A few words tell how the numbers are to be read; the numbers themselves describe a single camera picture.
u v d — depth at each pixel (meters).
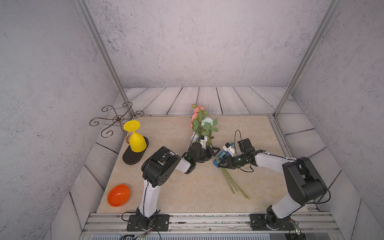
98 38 0.79
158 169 0.53
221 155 0.91
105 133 0.70
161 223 0.73
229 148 0.85
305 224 0.73
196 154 0.78
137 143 0.76
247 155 0.71
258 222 0.73
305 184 0.46
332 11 0.71
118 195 0.80
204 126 0.94
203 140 0.89
